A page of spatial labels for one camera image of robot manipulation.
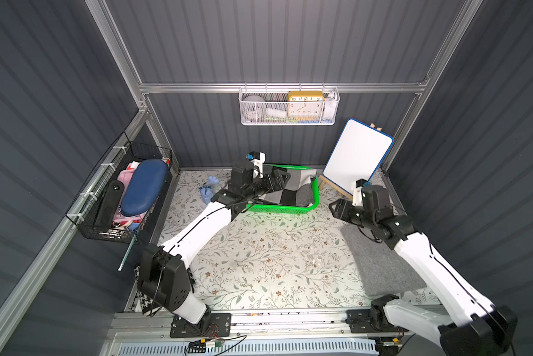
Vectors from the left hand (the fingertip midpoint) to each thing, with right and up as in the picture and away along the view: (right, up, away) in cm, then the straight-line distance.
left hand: (285, 178), depth 77 cm
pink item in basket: (-50, -13, -11) cm, 53 cm away
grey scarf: (+37, -35, +5) cm, 51 cm away
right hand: (+20, -9, 0) cm, 22 cm away
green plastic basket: (-4, -12, +20) cm, 24 cm away
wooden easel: (+21, 0, +29) cm, 35 cm away
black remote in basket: (-51, -10, -14) cm, 54 cm away
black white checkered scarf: (+7, -5, +22) cm, 24 cm away
